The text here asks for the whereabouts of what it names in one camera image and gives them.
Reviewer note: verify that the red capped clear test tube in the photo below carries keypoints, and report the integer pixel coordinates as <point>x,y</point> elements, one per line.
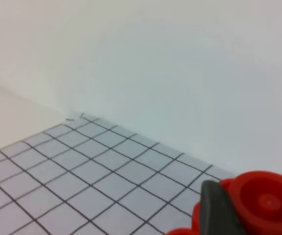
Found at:
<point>257,199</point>

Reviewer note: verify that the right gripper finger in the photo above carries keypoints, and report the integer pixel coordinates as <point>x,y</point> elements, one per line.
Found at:
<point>217,215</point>

